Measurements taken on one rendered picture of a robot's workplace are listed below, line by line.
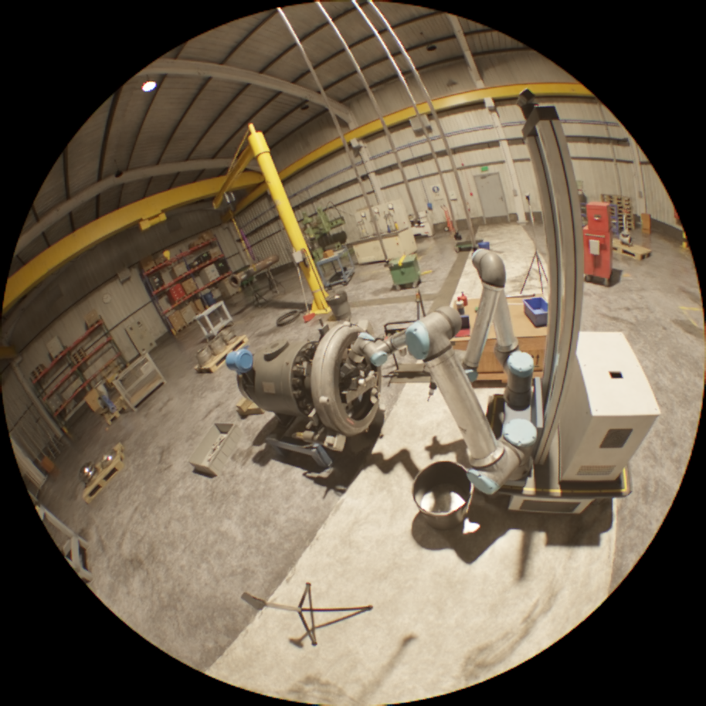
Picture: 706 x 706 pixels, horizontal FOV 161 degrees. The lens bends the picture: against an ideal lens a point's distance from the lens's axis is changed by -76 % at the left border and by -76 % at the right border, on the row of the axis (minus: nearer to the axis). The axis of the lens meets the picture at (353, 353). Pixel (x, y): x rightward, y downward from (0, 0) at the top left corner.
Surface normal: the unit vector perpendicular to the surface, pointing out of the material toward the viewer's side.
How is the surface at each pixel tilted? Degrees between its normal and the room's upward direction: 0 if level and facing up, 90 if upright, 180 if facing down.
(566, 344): 90
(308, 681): 0
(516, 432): 5
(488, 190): 90
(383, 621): 0
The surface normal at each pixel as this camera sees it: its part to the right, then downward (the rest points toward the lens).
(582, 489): -0.33, -0.81
